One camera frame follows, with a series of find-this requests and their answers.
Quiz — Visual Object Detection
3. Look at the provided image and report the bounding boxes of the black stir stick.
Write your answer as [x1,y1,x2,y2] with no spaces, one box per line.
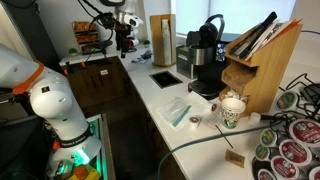
[214,124,235,149]

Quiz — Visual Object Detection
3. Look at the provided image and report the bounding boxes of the large red top coffee pod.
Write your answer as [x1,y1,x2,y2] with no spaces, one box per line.
[288,118,320,148]

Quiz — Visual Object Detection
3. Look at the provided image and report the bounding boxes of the wooden shelf organizer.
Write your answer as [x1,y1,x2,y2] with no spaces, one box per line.
[219,19,304,118]

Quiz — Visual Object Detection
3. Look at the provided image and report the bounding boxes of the white flat packets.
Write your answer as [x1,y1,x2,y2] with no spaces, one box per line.
[244,20,284,61]

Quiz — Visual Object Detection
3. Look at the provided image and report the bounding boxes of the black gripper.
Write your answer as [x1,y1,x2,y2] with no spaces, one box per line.
[115,21,133,60]

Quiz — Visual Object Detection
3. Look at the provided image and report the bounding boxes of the clear zip bag of stirrers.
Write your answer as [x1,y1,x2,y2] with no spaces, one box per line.
[156,93,215,131]

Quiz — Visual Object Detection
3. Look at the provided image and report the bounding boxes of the orange flat packet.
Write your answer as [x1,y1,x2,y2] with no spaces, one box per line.
[266,18,303,43]

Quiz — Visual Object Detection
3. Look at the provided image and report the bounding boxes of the stainless steel bin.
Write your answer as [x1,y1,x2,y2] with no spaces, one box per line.
[175,44,201,80]

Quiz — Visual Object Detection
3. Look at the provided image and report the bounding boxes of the pile of brown sachets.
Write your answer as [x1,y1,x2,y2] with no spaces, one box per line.
[222,65,248,92]

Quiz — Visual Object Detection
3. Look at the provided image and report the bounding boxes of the bright window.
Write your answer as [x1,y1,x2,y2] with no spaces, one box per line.
[174,0,297,36]

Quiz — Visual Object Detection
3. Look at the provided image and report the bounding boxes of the wooden cup dispenser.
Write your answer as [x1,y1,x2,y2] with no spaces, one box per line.
[149,13,178,68]

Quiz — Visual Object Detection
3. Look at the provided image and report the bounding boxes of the black flat packets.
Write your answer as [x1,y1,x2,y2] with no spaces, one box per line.
[229,11,278,57]

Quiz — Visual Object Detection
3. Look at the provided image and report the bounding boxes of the steel framed counter opening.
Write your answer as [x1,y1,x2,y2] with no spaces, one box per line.
[149,70,184,90]

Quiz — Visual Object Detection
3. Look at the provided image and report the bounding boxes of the large green top coffee pod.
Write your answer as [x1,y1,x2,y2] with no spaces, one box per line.
[275,90,299,112]

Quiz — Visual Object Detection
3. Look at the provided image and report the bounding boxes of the loose brown top coffee pod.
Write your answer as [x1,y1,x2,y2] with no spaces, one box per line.
[188,115,201,130]

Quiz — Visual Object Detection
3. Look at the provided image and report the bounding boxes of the yellow emergency stop button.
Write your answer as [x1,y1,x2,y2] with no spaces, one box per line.
[68,163,101,180]

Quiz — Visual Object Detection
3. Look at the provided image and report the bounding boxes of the black coffee machine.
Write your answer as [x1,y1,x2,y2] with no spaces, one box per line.
[184,13,235,100]

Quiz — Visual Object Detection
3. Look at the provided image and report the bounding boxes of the black wire pod carousel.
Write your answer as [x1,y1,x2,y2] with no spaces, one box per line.
[249,73,320,180]

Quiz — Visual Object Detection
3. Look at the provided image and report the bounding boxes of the dark wooden cabinet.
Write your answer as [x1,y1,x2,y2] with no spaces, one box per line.
[63,56,136,108]

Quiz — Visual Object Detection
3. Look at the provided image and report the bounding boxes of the patterned paper cup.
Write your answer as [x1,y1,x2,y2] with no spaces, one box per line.
[220,97,247,130]

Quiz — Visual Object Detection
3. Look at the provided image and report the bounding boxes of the pile of creamer cups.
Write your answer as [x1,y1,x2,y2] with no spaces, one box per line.
[219,89,250,105]

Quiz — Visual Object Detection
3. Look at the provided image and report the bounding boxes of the long dark power cable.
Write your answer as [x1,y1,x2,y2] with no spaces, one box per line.
[156,124,269,180]

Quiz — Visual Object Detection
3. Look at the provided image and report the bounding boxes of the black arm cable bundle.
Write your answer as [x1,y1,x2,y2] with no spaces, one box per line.
[77,0,116,64]

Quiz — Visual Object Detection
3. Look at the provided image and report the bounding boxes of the wooden snack rack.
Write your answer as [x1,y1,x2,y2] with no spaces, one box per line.
[71,20,102,55]

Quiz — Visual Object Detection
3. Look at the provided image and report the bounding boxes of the stack of paper cups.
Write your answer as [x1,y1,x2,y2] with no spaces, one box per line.
[161,18,173,65]

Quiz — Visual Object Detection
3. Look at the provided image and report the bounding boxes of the white creamer cup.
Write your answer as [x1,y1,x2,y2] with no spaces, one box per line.
[249,112,262,125]

